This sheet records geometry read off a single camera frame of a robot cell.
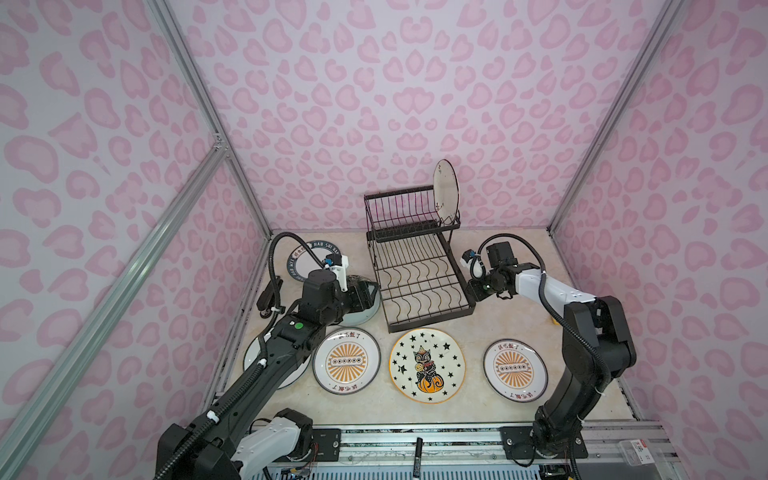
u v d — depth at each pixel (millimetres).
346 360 871
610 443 746
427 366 858
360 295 687
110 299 560
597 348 485
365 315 949
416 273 1046
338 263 700
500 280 731
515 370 843
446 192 967
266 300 1025
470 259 859
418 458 717
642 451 704
